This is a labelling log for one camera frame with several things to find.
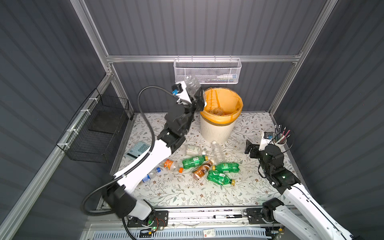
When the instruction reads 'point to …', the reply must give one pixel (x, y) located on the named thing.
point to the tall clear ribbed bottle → (216, 153)
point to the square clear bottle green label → (193, 150)
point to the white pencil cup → (281, 143)
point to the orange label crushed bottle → (172, 166)
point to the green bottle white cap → (226, 167)
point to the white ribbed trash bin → (220, 134)
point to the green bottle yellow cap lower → (220, 178)
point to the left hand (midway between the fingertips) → (196, 87)
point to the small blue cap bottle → (157, 171)
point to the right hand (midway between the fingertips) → (258, 142)
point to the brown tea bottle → (201, 171)
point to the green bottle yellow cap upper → (188, 163)
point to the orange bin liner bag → (222, 106)
